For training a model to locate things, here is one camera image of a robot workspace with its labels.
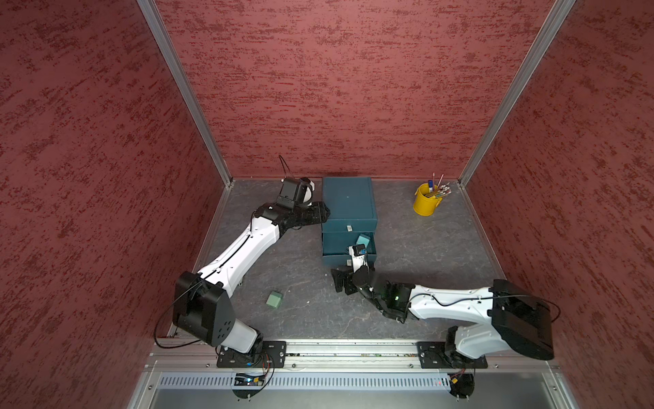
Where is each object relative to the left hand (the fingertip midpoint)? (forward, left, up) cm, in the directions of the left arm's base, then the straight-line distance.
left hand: (322, 218), depth 82 cm
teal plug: (-2, -14, -10) cm, 18 cm away
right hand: (-14, -8, -12) cm, 20 cm away
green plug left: (-21, +16, -18) cm, 32 cm away
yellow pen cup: (+17, -41, -14) cm, 47 cm away
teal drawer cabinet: (+2, -11, +2) cm, 11 cm away
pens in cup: (+17, -45, -4) cm, 48 cm away
